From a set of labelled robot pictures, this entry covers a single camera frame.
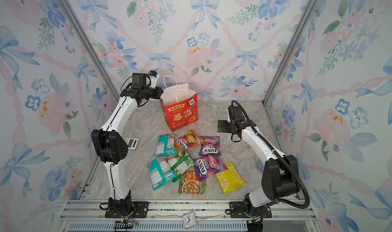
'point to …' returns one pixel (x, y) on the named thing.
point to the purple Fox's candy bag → (210, 145)
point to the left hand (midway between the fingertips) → (163, 88)
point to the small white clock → (189, 219)
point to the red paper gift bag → (180, 106)
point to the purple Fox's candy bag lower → (208, 166)
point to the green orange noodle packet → (189, 184)
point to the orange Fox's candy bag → (187, 141)
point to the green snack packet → (179, 164)
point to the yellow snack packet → (229, 179)
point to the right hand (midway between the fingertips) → (226, 125)
